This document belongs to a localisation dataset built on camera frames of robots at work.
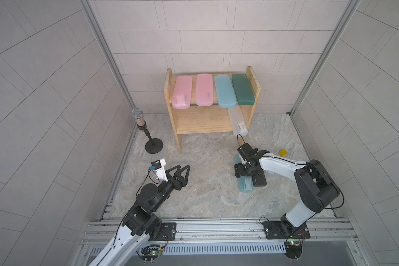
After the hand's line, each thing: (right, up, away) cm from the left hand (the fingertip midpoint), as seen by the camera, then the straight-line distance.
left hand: (188, 167), depth 70 cm
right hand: (+27, -8, +21) cm, 35 cm away
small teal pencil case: (+28, -11, +12) cm, 32 cm away
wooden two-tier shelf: (+10, +21, +16) cm, 29 cm away
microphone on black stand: (-24, +6, +29) cm, 38 cm away
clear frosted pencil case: (+24, +20, +14) cm, 34 cm away
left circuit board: (-15, -33, -5) cm, 36 cm away
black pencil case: (+36, -10, +14) cm, 40 cm away
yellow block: (+53, +2, +27) cm, 60 cm away
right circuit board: (+44, -34, -2) cm, 56 cm away
